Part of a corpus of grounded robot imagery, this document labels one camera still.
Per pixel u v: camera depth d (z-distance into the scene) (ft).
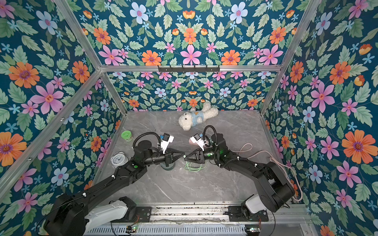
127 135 3.31
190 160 2.34
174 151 2.26
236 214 2.37
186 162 2.39
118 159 2.97
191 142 2.34
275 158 3.14
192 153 2.40
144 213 2.43
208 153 2.30
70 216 1.30
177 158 2.31
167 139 2.18
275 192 1.40
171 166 2.84
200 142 2.36
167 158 2.11
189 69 3.00
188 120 3.43
